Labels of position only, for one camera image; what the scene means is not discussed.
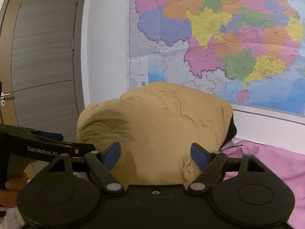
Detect person's left hand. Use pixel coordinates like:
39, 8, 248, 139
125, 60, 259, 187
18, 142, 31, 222
1, 155, 36, 209

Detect tan puffer jacket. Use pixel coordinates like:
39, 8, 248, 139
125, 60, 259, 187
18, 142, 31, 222
77, 81, 235, 186

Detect pink floral bed sheet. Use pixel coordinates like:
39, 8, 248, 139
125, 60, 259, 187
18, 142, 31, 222
220, 138, 305, 228

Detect silver door handle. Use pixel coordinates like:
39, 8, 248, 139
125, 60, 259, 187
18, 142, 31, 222
1, 92, 11, 106

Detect grey wooden door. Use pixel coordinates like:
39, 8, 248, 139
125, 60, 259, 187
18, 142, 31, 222
1, 0, 84, 142

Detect colourful wall map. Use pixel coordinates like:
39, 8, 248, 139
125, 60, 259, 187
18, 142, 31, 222
127, 0, 304, 116

